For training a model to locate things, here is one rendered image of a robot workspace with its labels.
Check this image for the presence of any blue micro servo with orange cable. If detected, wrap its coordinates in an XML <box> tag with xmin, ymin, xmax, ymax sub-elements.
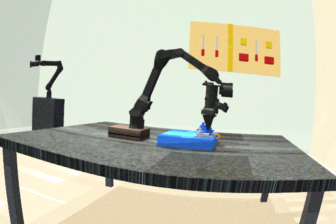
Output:
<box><xmin>199</xmin><ymin>122</ymin><xmax>220</xmax><ymax>139</ymax></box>

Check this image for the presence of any blue flat panel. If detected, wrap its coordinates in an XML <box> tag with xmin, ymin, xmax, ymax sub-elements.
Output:
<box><xmin>157</xmin><ymin>128</ymin><xmax>218</xmax><ymax>151</ymax></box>

